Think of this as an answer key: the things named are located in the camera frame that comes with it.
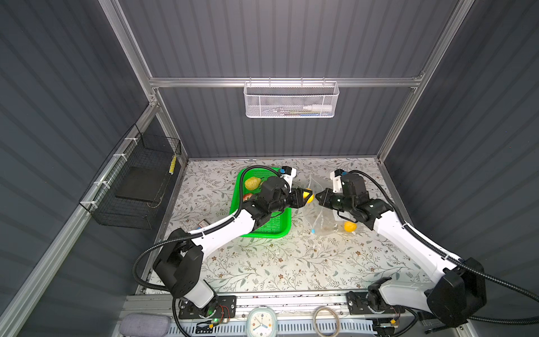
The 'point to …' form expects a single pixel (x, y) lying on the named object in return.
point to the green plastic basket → (278, 226)
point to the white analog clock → (262, 321)
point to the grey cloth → (139, 324)
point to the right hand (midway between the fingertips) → (317, 196)
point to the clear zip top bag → (323, 220)
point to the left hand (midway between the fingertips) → (310, 192)
